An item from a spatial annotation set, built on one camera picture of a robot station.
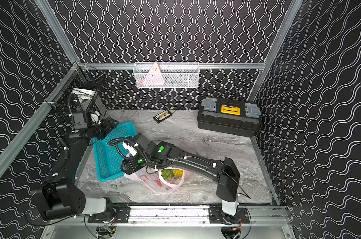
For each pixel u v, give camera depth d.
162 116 1.14
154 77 0.90
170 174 0.82
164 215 0.76
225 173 0.43
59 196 0.40
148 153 0.53
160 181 0.66
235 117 0.94
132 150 0.61
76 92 0.78
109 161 0.93
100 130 0.69
